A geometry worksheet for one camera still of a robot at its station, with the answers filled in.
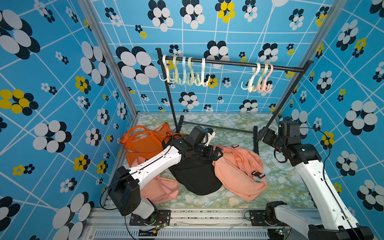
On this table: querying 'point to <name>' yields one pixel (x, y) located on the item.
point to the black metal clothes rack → (181, 121)
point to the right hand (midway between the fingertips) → (269, 134)
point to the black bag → (198, 173)
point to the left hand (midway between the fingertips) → (219, 153)
